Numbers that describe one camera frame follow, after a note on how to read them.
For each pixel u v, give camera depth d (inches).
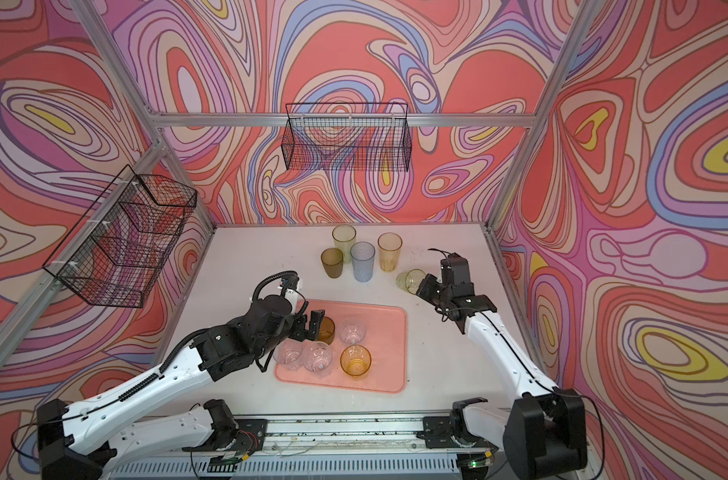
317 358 33.4
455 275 24.6
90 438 15.6
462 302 23.1
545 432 15.4
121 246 30.8
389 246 37.7
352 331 33.8
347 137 37.7
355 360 33.2
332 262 39.0
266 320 20.9
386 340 34.9
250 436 28.4
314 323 25.7
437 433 28.8
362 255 39.0
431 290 29.0
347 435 29.5
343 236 39.0
